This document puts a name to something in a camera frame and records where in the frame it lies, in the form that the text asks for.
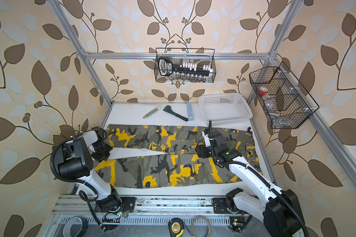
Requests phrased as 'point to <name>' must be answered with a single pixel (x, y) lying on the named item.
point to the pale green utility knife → (152, 111)
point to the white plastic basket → (224, 109)
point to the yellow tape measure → (176, 227)
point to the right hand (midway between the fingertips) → (201, 149)
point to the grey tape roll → (66, 230)
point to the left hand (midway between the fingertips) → (107, 156)
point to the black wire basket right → (286, 101)
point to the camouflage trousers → (180, 165)
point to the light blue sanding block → (190, 111)
